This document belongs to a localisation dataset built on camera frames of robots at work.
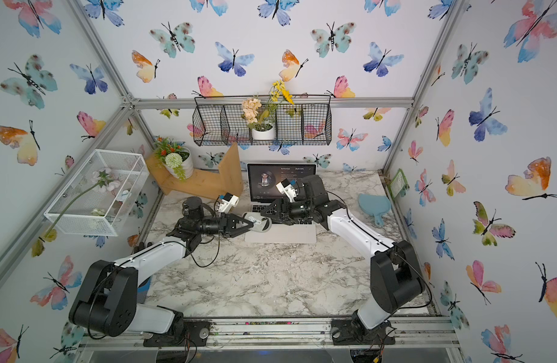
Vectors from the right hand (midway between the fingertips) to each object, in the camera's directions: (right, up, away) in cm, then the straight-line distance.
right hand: (267, 215), depth 75 cm
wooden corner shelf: (-32, +12, +33) cm, 48 cm away
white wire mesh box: (-53, +5, -2) cm, 54 cm away
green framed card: (+61, +12, +38) cm, 73 cm away
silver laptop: (-5, +13, +27) cm, 30 cm away
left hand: (-5, -4, -1) cm, 6 cm away
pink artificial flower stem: (-52, +12, -1) cm, 54 cm away
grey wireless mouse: (-2, -3, -1) cm, 4 cm away
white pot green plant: (-40, +22, +19) cm, 49 cm away
